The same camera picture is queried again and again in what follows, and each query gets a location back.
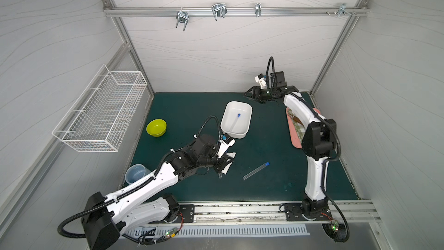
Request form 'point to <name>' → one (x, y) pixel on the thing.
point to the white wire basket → (99, 119)
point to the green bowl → (156, 127)
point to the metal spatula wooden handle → (297, 120)
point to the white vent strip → (208, 231)
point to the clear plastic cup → (134, 172)
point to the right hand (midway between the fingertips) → (246, 95)
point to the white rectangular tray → (236, 119)
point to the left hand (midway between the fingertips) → (232, 159)
